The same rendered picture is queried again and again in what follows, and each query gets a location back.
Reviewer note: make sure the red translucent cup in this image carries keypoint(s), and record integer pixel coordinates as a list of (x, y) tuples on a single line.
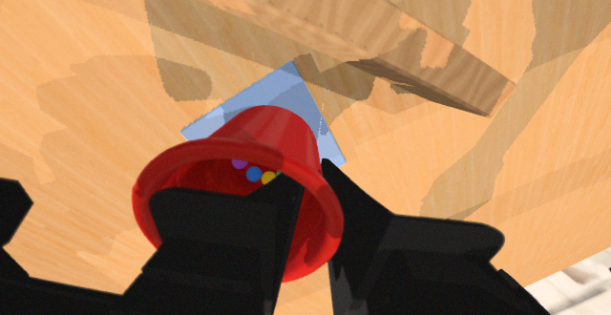
[(273, 139)]

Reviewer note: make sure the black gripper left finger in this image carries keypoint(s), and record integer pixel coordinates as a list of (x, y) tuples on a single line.
[(264, 220)]

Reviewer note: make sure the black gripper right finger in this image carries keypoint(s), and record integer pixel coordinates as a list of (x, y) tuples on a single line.
[(372, 232)]

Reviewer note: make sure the brown wooden bar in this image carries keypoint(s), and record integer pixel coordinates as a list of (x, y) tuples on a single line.
[(381, 39)]

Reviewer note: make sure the purple marble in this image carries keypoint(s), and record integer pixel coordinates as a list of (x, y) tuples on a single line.
[(238, 164)]

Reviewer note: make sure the yellow marble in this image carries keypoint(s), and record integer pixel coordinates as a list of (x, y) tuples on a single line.
[(267, 177)]

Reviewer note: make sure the blue marble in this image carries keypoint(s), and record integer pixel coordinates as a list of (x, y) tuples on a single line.
[(253, 174)]

